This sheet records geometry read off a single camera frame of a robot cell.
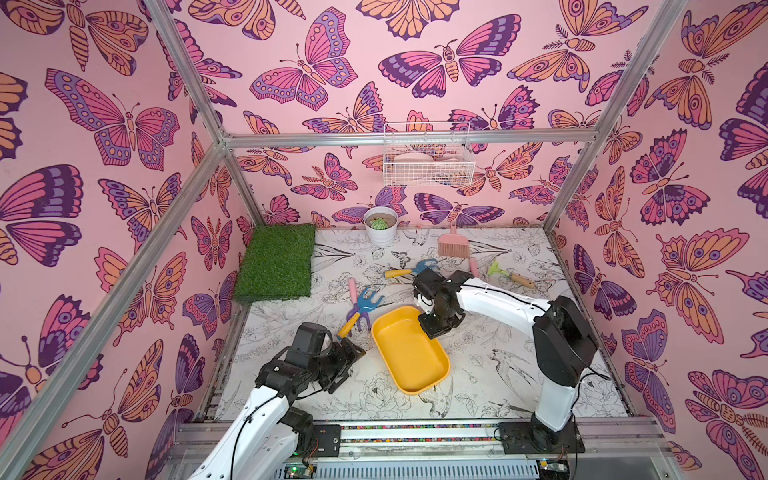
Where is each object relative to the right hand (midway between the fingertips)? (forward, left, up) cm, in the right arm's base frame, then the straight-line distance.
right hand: (425, 336), depth 86 cm
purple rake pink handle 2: (+19, +23, -4) cm, 30 cm away
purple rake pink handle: (+29, -19, -5) cm, 35 cm away
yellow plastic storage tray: (-6, +3, -4) cm, 8 cm away
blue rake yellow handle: (+12, +19, -4) cm, 23 cm away
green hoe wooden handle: (+28, -26, -5) cm, 39 cm away
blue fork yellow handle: (+26, +7, -4) cm, 27 cm away
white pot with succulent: (+39, +15, +7) cm, 42 cm away
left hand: (-8, +17, +4) cm, 20 cm away
